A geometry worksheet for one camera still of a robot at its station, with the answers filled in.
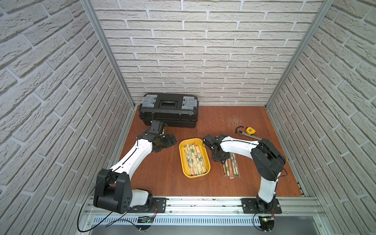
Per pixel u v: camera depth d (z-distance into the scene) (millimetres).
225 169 854
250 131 1025
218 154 725
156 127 669
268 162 487
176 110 925
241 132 1031
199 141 907
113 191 406
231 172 852
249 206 740
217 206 757
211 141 751
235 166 874
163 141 740
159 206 750
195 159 880
